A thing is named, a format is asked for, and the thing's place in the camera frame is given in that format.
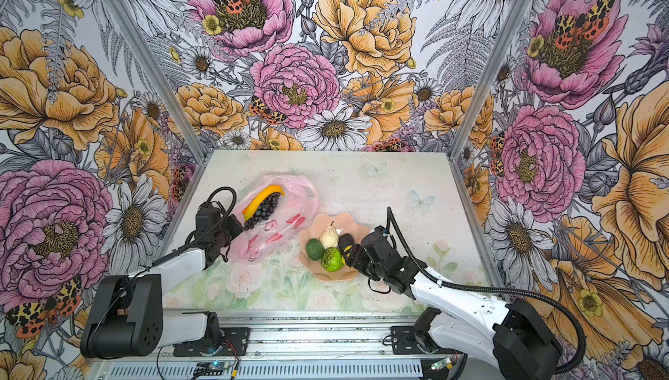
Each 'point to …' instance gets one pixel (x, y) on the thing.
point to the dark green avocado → (345, 240)
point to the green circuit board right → (444, 363)
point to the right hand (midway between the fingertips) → (350, 266)
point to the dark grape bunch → (266, 208)
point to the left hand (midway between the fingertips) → (240, 228)
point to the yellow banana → (260, 198)
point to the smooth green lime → (314, 249)
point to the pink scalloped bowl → (314, 268)
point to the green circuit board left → (211, 368)
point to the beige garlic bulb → (329, 237)
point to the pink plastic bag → (296, 213)
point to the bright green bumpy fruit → (332, 259)
